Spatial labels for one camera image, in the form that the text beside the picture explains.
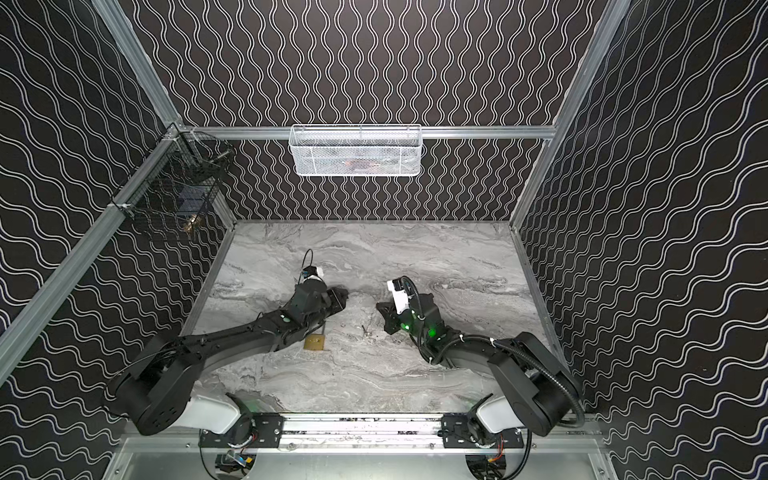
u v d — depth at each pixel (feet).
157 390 1.42
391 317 2.50
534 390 1.42
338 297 2.77
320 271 2.67
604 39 2.40
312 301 2.22
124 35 2.38
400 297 2.50
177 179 3.14
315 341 2.90
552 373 1.32
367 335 2.98
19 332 1.67
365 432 2.50
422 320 2.16
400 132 3.03
